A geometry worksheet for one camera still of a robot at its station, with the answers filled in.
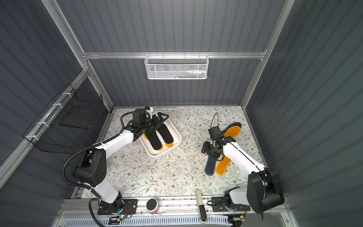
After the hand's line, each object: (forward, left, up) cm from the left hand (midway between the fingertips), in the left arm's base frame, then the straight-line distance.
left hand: (168, 120), depth 86 cm
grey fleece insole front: (-21, -26, -20) cm, 39 cm away
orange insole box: (-7, 0, -19) cm, 20 cm away
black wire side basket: (-11, +53, +9) cm, 55 cm away
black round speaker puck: (-43, +7, -15) cm, 46 cm away
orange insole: (-10, +6, -19) cm, 22 cm away
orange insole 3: (+5, -47, -20) cm, 52 cm away
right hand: (-15, -24, -12) cm, 31 cm away
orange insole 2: (-22, -34, -19) cm, 44 cm away
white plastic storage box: (0, -4, -17) cm, 18 cm away
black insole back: (+3, +4, -18) cm, 19 cm away
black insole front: (-4, +11, -18) cm, 21 cm away
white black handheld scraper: (-44, -18, -15) cm, 50 cm away
